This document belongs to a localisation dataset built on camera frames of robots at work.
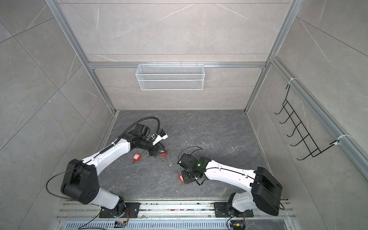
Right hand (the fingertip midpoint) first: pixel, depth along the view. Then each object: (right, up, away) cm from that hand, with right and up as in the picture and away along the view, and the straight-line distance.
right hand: (186, 176), depth 80 cm
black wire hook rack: (+55, +23, -16) cm, 62 cm away
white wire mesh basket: (-12, +63, +21) cm, 68 cm away
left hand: (-13, +17, +4) cm, 22 cm away
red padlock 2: (-3, -2, +3) cm, 5 cm away
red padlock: (-33, +8, +11) cm, 35 cm away
